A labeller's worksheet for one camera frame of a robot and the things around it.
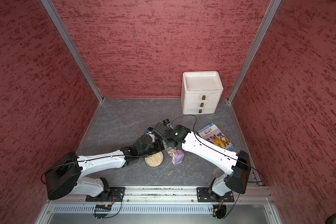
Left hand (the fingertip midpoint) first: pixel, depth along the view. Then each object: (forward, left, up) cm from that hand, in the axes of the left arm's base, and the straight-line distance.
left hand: (168, 145), depth 79 cm
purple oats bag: (-4, -5, -5) cm, 8 cm away
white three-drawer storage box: (+34, -21, +11) cm, 42 cm away
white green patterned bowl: (-6, +8, -7) cm, 12 cm away
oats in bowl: (-6, +8, -7) cm, 13 cm away
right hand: (-1, -3, +5) cm, 6 cm away
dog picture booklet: (+15, -31, -11) cm, 36 cm away
